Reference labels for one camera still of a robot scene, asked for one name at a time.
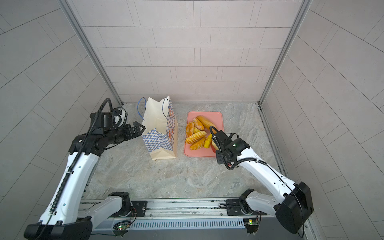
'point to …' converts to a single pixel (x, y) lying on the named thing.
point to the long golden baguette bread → (206, 123)
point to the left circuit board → (123, 226)
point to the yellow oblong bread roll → (208, 141)
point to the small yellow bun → (195, 130)
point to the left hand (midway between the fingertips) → (142, 128)
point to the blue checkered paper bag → (160, 133)
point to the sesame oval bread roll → (197, 124)
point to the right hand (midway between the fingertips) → (221, 158)
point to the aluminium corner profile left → (109, 76)
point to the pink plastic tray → (216, 118)
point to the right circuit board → (252, 225)
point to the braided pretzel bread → (190, 128)
